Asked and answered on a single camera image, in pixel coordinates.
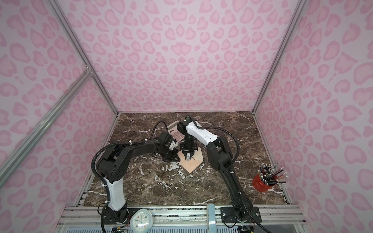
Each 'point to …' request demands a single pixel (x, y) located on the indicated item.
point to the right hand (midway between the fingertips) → (187, 155)
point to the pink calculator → (174, 132)
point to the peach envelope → (195, 160)
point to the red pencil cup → (268, 176)
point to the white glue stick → (188, 156)
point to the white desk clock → (141, 221)
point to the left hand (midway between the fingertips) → (181, 158)
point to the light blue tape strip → (211, 218)
